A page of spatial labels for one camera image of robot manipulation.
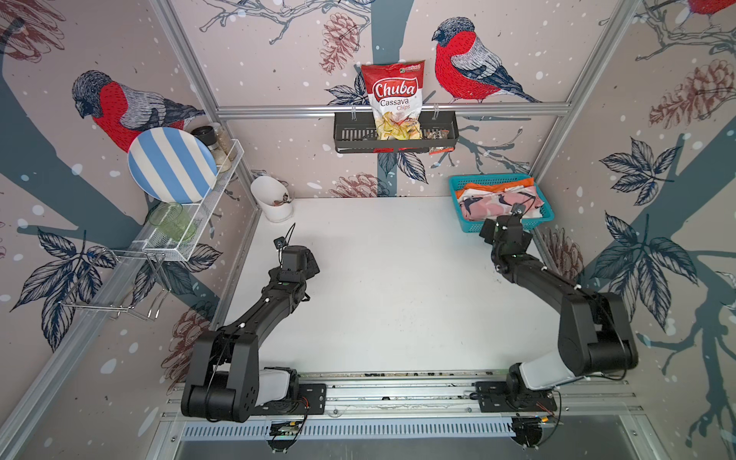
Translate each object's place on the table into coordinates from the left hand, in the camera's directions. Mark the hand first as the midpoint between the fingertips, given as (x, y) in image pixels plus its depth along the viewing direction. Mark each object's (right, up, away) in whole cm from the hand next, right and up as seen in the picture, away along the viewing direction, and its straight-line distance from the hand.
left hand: (301, 255), depth 91 cm
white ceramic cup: (-17, +21, +20) cm, 33 cm away
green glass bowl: (-25, +11, -23) cm, 36 cm away
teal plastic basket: (+58, +27, +26) cm, 70 cm away
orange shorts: (+74, +25, +27) cm, 83 cm away
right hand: (+66, +11, +1) cm, 67 cm away
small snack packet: (+47, +40, 0) cm, 61 cm away
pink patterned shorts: (+72, +17, +16) cm, 75 cm away
